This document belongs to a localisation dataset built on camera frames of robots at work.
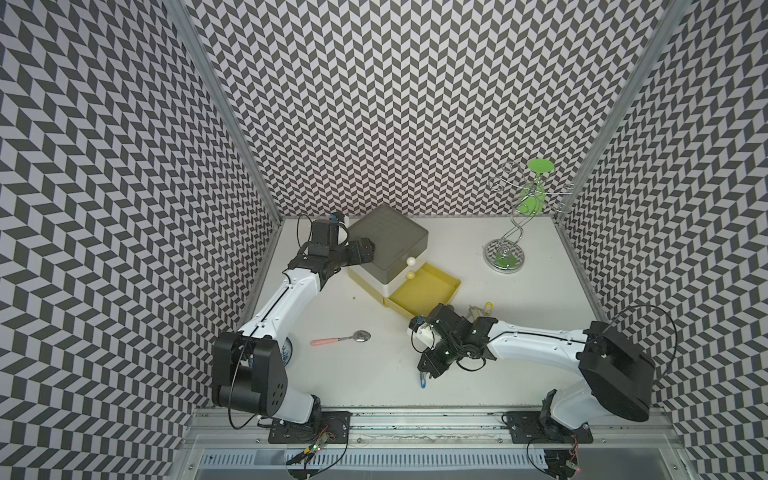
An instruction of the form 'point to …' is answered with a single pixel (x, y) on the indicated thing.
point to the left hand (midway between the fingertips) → (361, 252)
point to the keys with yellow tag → (475, 312)
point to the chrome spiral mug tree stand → (533, 190)
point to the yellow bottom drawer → (428, 286)
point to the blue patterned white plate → (286, 351)
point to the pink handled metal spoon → (360, 336)
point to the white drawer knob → (411, 261)
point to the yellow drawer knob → (410, 275)
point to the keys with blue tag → (423, 379)
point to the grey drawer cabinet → (400, 244)
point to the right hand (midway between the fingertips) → (423, 372)
